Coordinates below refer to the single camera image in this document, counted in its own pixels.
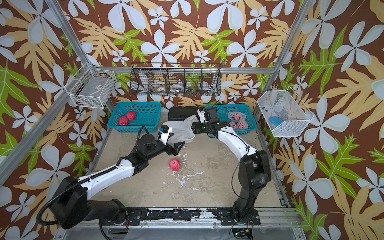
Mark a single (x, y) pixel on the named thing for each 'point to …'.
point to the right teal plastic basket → (244, 108)
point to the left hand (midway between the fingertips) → (178, 136)
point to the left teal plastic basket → (148, 115)
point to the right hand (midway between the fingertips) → (196, 125)
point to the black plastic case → (179, 113)
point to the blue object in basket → (276, 120)
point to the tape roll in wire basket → (161, 89)
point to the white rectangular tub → (178, 135)
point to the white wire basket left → (92, 87)
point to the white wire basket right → (286, 105)
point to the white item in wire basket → (177, 87)
